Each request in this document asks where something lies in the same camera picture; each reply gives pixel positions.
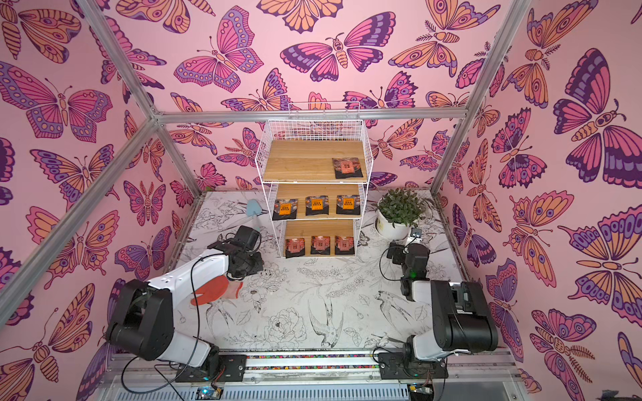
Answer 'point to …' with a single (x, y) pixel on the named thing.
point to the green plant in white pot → (398, 208)
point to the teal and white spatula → (252, 206)
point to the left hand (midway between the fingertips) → (260, 264)
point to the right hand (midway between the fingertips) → (402, 242)
